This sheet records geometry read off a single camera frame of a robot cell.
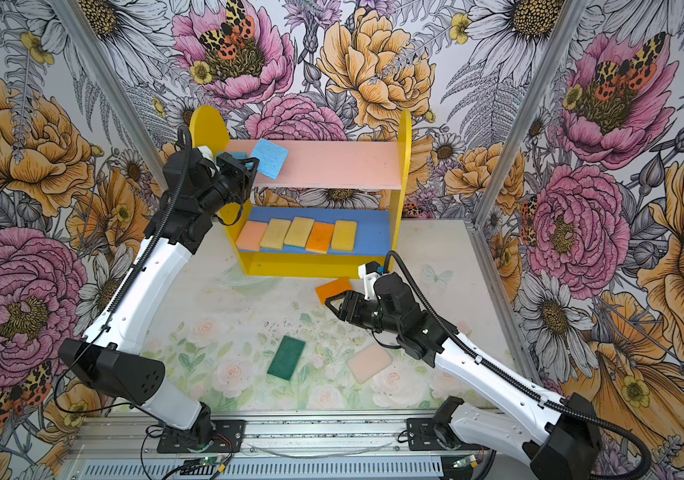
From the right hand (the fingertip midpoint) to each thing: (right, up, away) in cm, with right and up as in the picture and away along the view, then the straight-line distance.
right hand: (332, 315), depth 71 cm
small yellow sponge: (+2, +20, +26) cm, 33 cm away
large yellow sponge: (-12, +21, +26) cm, 36 cm away
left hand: (-16, +34, -1) cm, 38 cm away
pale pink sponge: (+9, -17, +16) cm, 26 cm away
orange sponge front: (-5, +19, +25) cm, 32 cm away
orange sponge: (-2, +2, +31) cm, 32 cm away
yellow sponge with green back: (-20, +20, +26) cm, 39 cm away
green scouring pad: (-14, -15, +15) cm, 26 cm away
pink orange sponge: (-27, +19, +24) cm, 41 cm away
